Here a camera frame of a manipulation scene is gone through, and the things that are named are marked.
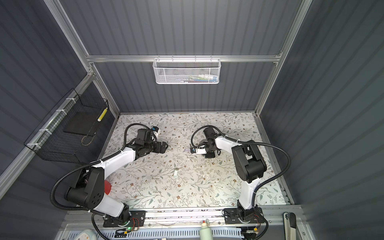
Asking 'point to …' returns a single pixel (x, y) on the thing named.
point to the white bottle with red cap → (206, 232)
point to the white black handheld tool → (289, 220)
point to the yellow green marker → (102, 115)
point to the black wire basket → (70, 130)
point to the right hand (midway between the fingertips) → (207, 151)
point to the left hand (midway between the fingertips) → (161, 144)
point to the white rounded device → (86, 234)
